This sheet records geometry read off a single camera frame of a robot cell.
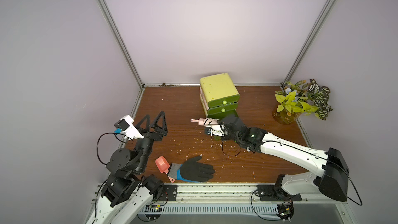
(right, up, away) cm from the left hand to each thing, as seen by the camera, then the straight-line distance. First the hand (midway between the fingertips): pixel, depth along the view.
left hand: (159, 113), depth 56 cm
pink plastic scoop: (-5, -31, +24) cm, 39 cm away
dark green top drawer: (+28, +4, +30) cm, 41 cm away
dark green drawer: (+28, -1, +35) cm, 45 cm away
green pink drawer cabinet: (+25, +7, +29) cm, 39 cm away
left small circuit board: (-8, -48, +15) cm, 51 cm away
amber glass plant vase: (+67, -6, +38) cm, 77 cm away
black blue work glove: (+10, -32, +22) cm, 40 cm away
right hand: (+25, -3, +20) cm, 32 cm away
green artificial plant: (+75, +6, +26) cm, 79 cm away
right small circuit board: (+55, -46, +13) cm, 73 cm away
